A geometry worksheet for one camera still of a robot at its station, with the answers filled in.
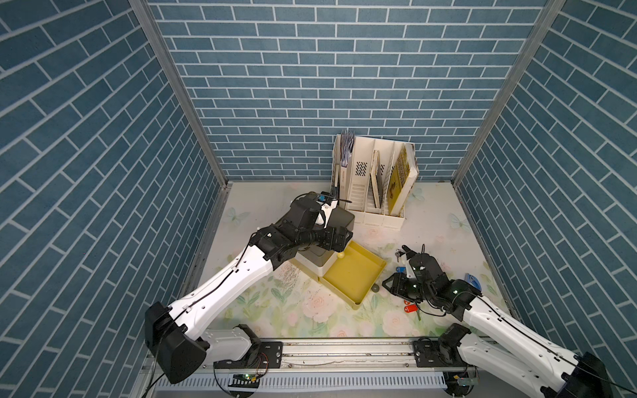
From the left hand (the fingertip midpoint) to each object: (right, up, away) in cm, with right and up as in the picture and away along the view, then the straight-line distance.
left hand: (347, 232), depth 72 cm
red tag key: (+23, -27, +12) cm, 38 cm away
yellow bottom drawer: (+4, -18, +20) cm, 27 cm away
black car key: (+22, -11, +25) cm, 35 cm away
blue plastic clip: (+47, -20, +17) cm, 54 cm away
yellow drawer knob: (-1, -9, +13) cm, 16 cm away
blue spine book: (+1, +31, +21) cm, 37 cm away
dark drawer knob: (+11, -21, +13) cm, 27 cm away
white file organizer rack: (+10, +23, +44) cm, 51 cm away
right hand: (+13, -18, +8) cm, 24 cm away
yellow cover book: (+23, +17, +20) cm, 35 cm away
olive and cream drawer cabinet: (-7, -10, +7) cm, 14 cm away
